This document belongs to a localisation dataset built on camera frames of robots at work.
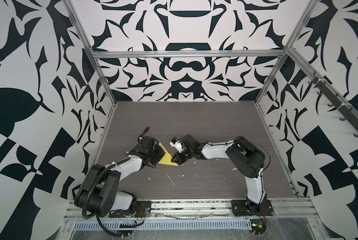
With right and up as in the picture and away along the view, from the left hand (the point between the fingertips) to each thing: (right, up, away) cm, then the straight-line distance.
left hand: (167, 149), depth 90 cm
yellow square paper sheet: (-1, -6, +1) cm, 6 cm away
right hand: (+3, -6, 0) cm, 7 cm away
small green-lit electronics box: (+44, -32, -18) cm, 58 cm away
